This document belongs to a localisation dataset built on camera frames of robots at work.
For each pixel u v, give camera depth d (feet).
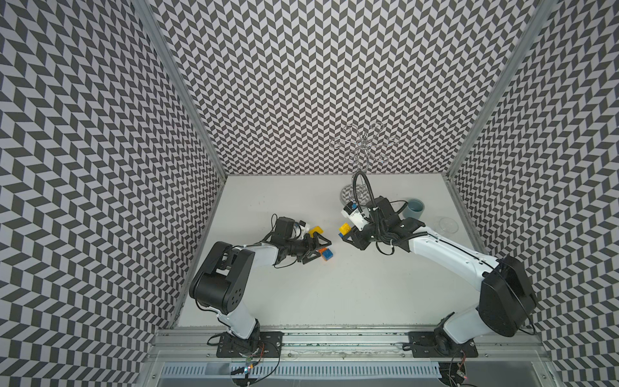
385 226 2.07
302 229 2.95
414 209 3.39
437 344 2.15
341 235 2.64
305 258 2.81
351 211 2.37
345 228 2.59
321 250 2.97
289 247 2.56
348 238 2.54
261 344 2.33
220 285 1.50
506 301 1.39
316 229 3.27
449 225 3.09
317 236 2.71
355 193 3.24
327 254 2.92
